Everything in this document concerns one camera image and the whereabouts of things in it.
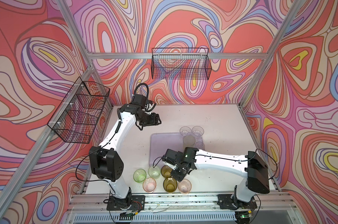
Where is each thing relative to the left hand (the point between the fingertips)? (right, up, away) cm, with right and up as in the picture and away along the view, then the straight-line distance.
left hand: (158, 121), depth 83 cm
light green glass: (-3, -32, +2) cm, 32 cm away
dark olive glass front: (+7, -37, -4) cm, 38 cm away
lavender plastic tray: (0, -15, +13) cm, 20 cm away
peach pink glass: (+16, -37, -4) cm, 41 cm away
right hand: (+13, -31, -8) cm, 34 cm away
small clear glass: (+28, -17, +10) cm, 34 cm away
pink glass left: (-5, -37, -4) cm, 37 cm away
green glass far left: (-11, -33, -1) cm, 34 cm away
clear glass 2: (+27, -7, +16) cm, 32 cm away
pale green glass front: (+20, -14, +10) cm, 26 cm away
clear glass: (+18, -7, +15) cm, 25 cm away
